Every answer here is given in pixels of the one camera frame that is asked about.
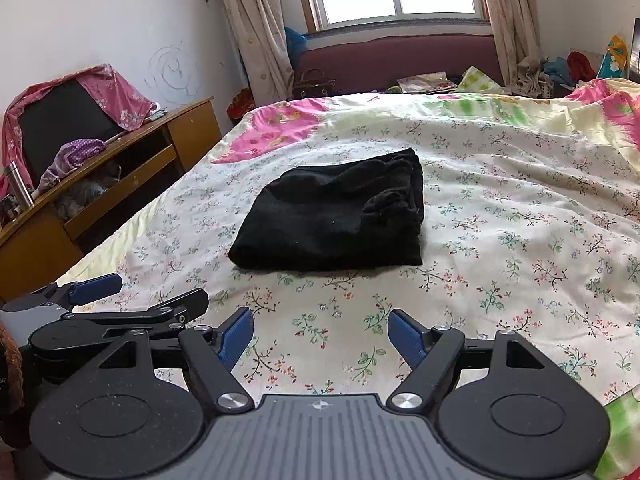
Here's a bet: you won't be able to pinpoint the pink floral cloth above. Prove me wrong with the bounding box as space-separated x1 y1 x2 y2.
0 63 157 196

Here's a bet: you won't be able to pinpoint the grey cloth bundle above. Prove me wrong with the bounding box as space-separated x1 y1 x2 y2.
52 162 123 221

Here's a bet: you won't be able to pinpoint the maroon sofa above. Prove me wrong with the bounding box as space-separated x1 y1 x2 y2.
295 32 506 98

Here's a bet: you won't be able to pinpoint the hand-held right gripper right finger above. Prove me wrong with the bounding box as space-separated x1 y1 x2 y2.
387 308 548 415

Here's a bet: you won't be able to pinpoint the blue plastic bag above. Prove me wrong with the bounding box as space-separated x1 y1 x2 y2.
284 26 308 63

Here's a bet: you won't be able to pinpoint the red bag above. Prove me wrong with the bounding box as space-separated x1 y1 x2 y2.
226 88 256 121

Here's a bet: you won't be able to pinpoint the yellow cyan printed bag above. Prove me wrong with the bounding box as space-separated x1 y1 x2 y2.
597 35 628 79

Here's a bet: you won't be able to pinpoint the red cloth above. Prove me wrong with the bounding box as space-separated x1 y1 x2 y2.
567 51 598 82

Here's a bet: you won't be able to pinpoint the purple cloth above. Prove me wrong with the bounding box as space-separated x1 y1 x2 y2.
37 138 107 193

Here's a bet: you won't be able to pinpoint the wooden desk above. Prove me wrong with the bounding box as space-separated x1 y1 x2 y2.
0 97 222 303

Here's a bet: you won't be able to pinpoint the person's left forearm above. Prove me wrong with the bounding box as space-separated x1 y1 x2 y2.
0 320 28 453

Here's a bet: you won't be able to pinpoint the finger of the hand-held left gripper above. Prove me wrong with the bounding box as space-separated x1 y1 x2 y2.
2 274 123 312
62 288 209 336

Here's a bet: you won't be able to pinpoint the metal thermos flask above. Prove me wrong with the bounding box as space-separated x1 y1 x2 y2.
2 161 35 209

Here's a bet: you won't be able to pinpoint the blue cloth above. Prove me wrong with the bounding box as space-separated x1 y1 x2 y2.
542 57 573 86

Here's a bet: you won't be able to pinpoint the black television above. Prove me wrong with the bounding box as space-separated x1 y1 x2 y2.
17 78 123 181

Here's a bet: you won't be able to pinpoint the green yellow cloth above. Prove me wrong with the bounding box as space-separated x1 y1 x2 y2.
454 66 506 95

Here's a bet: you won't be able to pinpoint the floral bed sheet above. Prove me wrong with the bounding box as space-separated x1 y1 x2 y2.
54 78 640 480

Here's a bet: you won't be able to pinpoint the brown handbag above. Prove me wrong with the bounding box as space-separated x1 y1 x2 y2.
291 69 337 100

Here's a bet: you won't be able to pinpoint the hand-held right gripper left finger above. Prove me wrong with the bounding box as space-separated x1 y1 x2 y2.
95 306 254 415

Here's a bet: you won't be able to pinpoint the pinkish plastic package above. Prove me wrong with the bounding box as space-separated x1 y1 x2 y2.
397 71 451 93

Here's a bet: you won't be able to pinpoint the black pants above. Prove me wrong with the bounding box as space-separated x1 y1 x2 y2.
228 148 426 273

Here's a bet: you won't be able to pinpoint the beige curtain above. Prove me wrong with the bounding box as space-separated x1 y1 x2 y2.
210 0 296 106
477 0 543 86

